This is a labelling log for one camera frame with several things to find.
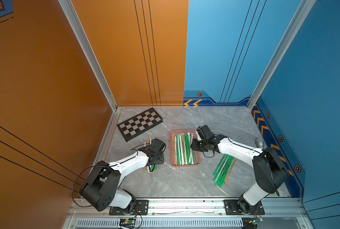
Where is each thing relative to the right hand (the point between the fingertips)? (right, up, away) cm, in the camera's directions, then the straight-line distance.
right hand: (191, 146), depth 90 cm
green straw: (-1, -7, +2) cm, 7 cm away
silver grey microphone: (+46, +1, +4) cm, 46 cm away
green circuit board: (-34, -35, -18) cm, 52 cm away
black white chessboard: (-39, +13, +15) cm, 44 cm away
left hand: (-20, -7, +1) cm, 21 cm away
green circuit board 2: (+30, -33, -20) cm, 49 cm away
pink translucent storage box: (-6, -6, +2) cm, 9 cm away
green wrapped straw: (+19, -14, -3) cm, 24 cm away
